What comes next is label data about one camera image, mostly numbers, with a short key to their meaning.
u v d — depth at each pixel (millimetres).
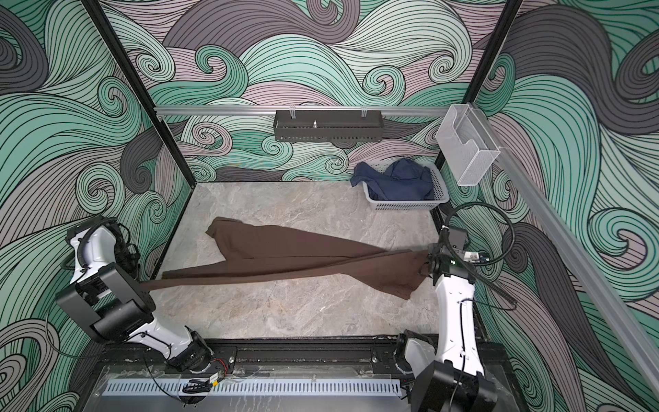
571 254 525
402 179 1138
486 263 626
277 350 755
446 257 544
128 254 660
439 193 1069
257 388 697
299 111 939
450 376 378
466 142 779
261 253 1016
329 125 939
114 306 450
